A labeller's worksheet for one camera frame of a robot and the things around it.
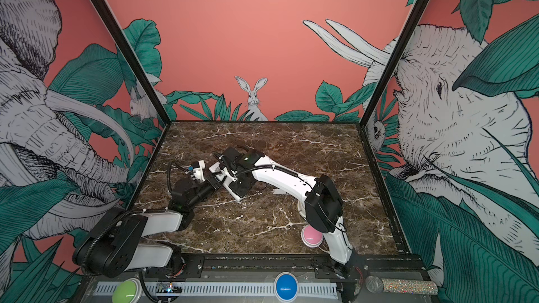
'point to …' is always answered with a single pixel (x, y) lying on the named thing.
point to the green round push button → (128, 290)
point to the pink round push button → (311, 237)
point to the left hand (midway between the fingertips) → (229, 170)
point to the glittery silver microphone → (377, 285)
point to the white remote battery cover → (278, 191)
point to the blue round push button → (285, 286)
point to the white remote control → (225, 177)
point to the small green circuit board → (168, 287)
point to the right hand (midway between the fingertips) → (236, 189)
